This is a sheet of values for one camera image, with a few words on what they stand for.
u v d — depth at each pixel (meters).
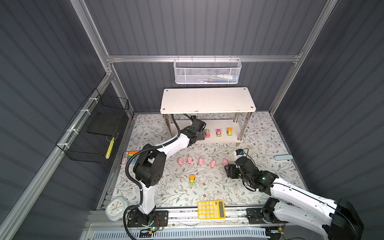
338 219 0.41
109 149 0.68
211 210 0.75
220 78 0.92
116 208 0.74
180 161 0.92
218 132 0.98
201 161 0.93
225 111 0.74
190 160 0.93
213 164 0.91
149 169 0.51
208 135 0.96
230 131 0.99
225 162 0.92
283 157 0.94
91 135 0.72
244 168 0.61
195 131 0.72
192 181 0.83
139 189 0.53
